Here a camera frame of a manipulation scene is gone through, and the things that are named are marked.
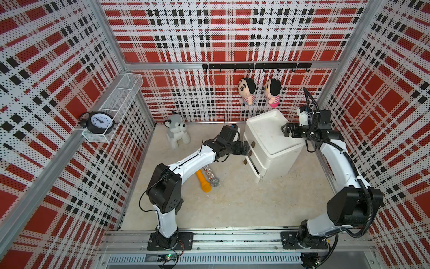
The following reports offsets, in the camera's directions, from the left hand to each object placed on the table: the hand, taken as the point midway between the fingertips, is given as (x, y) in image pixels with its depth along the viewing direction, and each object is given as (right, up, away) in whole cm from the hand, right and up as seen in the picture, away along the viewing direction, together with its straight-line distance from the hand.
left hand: (244, 146), depth 87 cm
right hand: (+24, +10, -4) cm, 26 cm away
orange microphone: (-20, -21, 0) cm, 29 cm away
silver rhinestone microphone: (-16, -18, +2) cm, 24 cm away
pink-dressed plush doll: (+17, +33, +7) cm, 38 cm away
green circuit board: (-33, -46, -17) cm, 59 cm away
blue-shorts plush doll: (+2, +32, +4) cm, 32 cm away
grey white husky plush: (-39, +8, +12) cm, 42 cm away
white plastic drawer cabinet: (+11, -3, -11) cm, 16 cm away
